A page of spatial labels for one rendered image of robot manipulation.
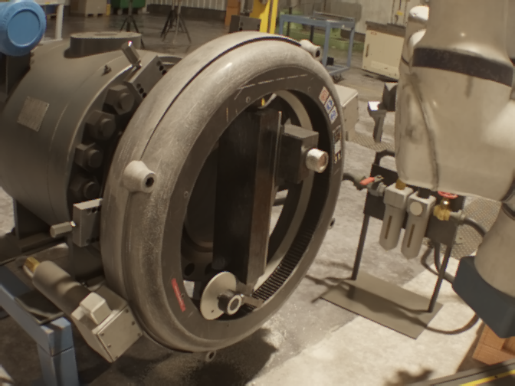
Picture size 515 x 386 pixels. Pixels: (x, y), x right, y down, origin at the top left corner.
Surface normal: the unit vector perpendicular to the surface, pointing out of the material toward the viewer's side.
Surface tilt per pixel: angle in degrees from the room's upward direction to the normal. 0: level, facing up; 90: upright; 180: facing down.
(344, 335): 0
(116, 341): 90
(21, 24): 90
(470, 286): 90
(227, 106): 90
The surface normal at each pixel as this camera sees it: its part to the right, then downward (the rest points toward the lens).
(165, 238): 0.78, 0.31
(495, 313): -0.96, 0.00
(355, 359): 0.11, -0.92
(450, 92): -0.51, 0.07
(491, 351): -0.62, 0.24
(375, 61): -0.81, 0.14
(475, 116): -0.11, 0.20
